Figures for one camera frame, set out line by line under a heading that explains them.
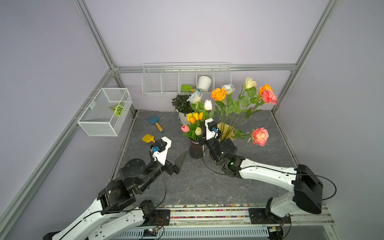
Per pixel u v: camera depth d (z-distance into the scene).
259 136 0.60
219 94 0.74
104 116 0.81
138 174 0.39
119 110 0.81
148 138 1.06
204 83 0.92
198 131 0.69
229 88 0.75
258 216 0.74
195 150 0.89
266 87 0.68
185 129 0.71
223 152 0.52
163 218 0.73
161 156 0.47
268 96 0.63
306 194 0.40
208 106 0.57
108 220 0.42
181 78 0.99
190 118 0.74
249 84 0.73
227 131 0.85
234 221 0.74
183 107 1.01
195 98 0.74
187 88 0.99
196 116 0.77
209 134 0.59
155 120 1.15
